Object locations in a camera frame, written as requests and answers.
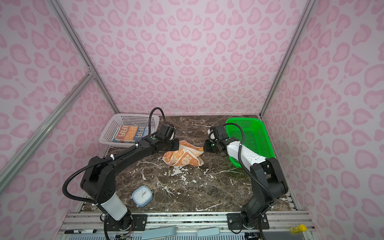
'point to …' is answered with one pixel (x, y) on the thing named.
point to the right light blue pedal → (210, 232)
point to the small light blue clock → (141, 196)
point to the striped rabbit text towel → (131, 133)
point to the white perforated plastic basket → (113, 120)
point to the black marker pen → (88, 231)
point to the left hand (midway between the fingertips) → (179, 142)
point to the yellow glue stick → (299, 228)
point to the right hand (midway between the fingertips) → (204, 146)
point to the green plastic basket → (255, 137)
